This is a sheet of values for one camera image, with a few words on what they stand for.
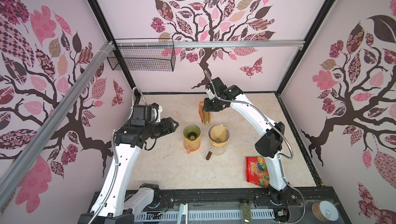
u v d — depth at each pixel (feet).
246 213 2.20
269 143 1.96
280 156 1.86
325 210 2.16
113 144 1.43
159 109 2.15
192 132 2.85
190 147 2.95
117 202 1.23
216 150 2.95
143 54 3.11
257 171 2.60
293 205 2.37
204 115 3.33
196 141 2.78
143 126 1.67
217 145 2.66
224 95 1.98
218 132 2.62
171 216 2.29
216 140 2.66
